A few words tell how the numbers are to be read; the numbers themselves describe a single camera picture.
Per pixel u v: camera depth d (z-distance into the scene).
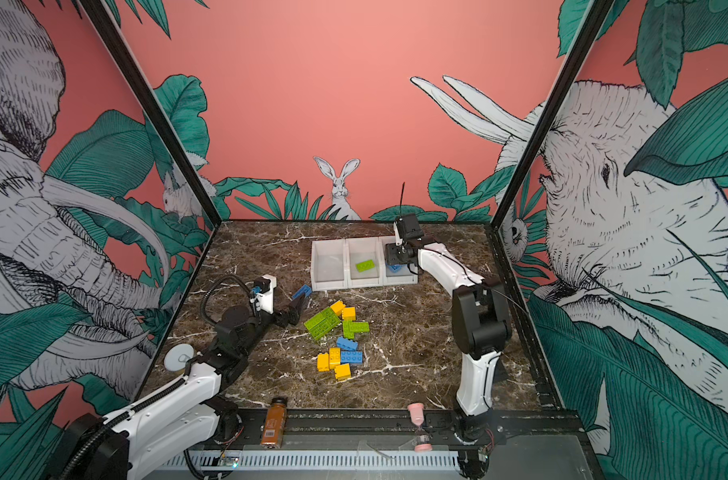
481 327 0.51
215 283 1.01
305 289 0.98
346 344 0.86
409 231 0.76
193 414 0.59
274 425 0.71
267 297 0.69
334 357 0.84
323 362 0.84
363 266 1.07
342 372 0.82
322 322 0.91
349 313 0.93
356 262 1.08
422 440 0.73
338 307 0.94
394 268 1.04
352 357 0.85
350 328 0.90
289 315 0.74
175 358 0.80
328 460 0.70
